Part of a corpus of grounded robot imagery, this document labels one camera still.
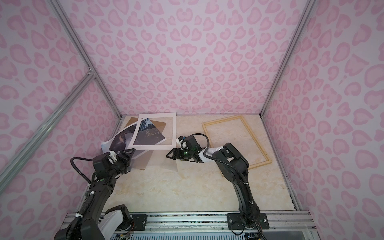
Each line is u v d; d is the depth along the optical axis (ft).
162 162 3.10
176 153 2.81
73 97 2.50
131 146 3.19
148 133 3.61
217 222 2.46
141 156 3.19
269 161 3.04
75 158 2.18
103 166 2.04
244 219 2.10
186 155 2.77
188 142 2.62
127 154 2.46
